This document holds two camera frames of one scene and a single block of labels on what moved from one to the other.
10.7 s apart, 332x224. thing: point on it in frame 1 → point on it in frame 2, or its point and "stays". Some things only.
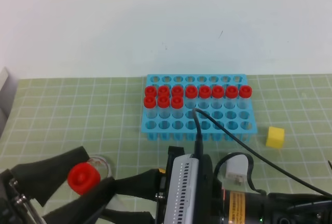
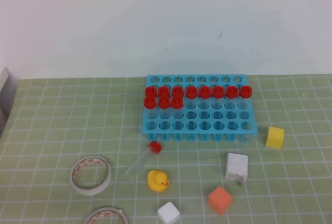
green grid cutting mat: (292, 152) stays
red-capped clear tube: (84, 177) → (154, 148)
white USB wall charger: (236, 168) stays
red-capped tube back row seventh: (231, 93) stays
